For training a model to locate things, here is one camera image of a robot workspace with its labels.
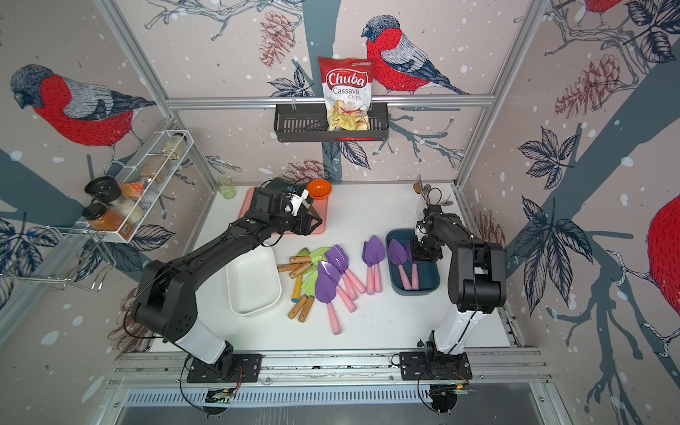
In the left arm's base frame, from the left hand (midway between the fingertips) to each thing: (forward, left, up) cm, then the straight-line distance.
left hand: (318, 213), depth 86 cm
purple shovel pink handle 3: (-7, -33, -15) cm, 37 cm away
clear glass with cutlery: (+15, -42, -10) cm, 46 cm away
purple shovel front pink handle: (-20, -2, -19) cm, 27 cm away
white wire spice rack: (-3, +47, +17) cm, 51 cm away
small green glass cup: (+28, +46, -17) cm, 56 cm away
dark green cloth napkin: (-10, +11, +16) cm, 22 cm away
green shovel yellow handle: (-19, +7, -17) cm, 27 cm away
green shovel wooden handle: (-6, +2, -18) cm, 19 cm away
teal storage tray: (-12, -39, -18) cm, 44 cm away
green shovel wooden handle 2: (-19, +4, -18) cm, 26 cm away
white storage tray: (-16, +23, -19) cm, 34 cm away
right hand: (-7, -36, -17) cm, 40 cm away
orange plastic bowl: (+25, +3, -15) cm, 30 cm away
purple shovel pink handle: (-6, -29, -19) cm, 35 cm away
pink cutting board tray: (+16, +2, -16) cm, 23 cm away
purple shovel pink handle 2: (-7, -6, -18) cm, 20 cm away
